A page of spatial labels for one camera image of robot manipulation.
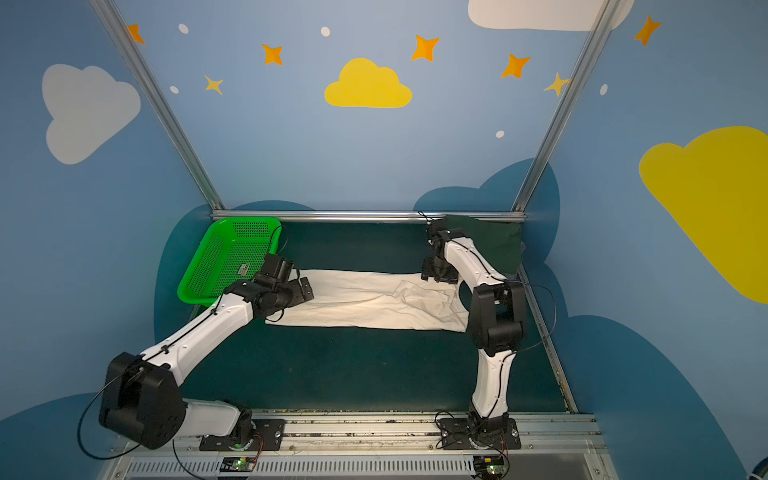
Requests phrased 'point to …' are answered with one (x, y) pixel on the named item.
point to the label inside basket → (243, 269)
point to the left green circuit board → (237, 464)
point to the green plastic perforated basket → (234, 252)
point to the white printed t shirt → (374, 300)
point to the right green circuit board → (490, 467)
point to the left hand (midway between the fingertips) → (304, 294)
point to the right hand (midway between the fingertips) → (440, 276)
